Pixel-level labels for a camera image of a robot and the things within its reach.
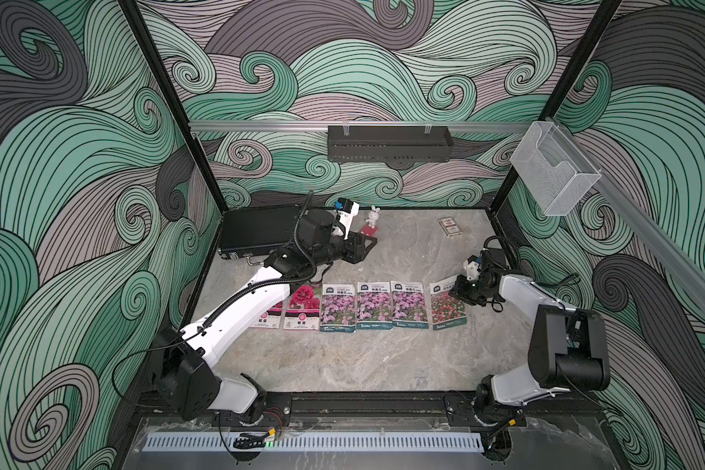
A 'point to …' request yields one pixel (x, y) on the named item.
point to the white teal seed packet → (374, 305)
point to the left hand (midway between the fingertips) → (371, 235)
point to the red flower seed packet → (447, 311)
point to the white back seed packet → (338, 307)
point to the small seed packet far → (449, 226)
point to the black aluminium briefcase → (257, 231)
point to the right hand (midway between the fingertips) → (451, 292)
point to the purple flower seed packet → (408, 305)
